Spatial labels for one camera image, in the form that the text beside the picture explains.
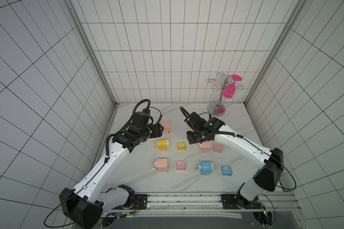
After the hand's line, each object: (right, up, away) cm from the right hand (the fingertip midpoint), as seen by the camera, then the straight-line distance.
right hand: (191, 135), depth 80 cm
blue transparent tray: (+22, -22, +3) cm, 31 cm away
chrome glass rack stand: (+27, +16, +34) cm, 46 cm away
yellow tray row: (-5, -9, +12) cm, 16 cm away
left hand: (-19, +2, -5) cm, 20 cm away
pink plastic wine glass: (+34, +30, +30) cm, 55 cm away
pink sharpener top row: (-15, +3, +17) cm, 23 cm away
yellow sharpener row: (-16, -7, +7) cm, 19 cm away
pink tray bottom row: (-5, -19, +5) cm, 21 cm away
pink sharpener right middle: (+11, -9, +10) cm, 17 cm away
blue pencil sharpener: (+8, -18, -3) cm, 20 cm away
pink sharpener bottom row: (-17, -17, -2) cm, 24 cm away
